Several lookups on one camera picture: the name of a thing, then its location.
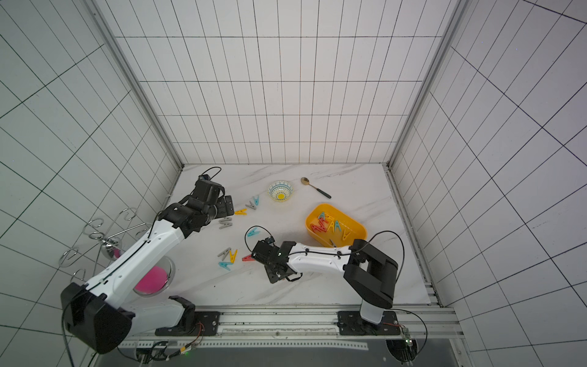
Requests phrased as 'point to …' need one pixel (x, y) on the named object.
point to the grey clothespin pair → (225, 225)
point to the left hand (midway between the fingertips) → (216, 209)
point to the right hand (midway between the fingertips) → (271, 276)
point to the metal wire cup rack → (100, 245)
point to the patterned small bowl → (280, 190)
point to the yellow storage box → (334, 227)
